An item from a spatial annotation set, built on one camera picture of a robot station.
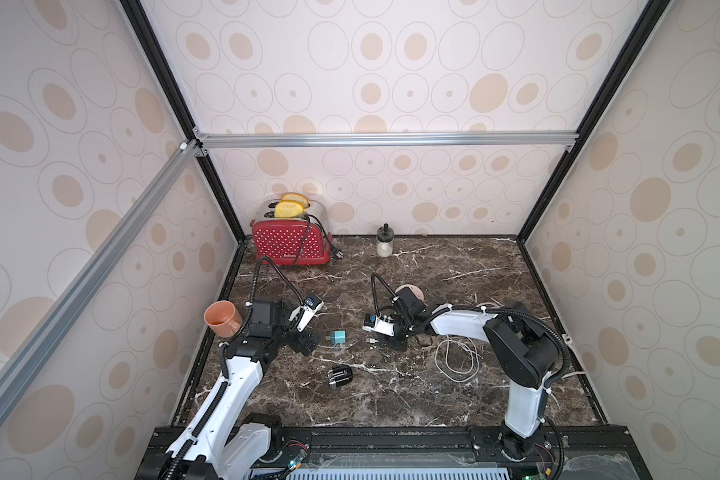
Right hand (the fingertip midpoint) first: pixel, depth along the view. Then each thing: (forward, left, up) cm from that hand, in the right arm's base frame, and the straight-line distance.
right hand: (380, 343), depth 92 cm
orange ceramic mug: (+3, +49, +7) cm, 49 cm away
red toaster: (+30, +31, +14) cm, 45 cm away
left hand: (-1, +18, +15) cm, 23 cm away
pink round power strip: (+17, -12, +4) cm, 21 cm away
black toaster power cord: (+34, +18, +4) cm, 38 cm away
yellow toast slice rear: (+44, +32, +22) cm, 59 cm away
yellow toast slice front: (+38, +33, +22) cm, 54 cm away
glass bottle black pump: (+37, -1, +6) cm, 38 cm away
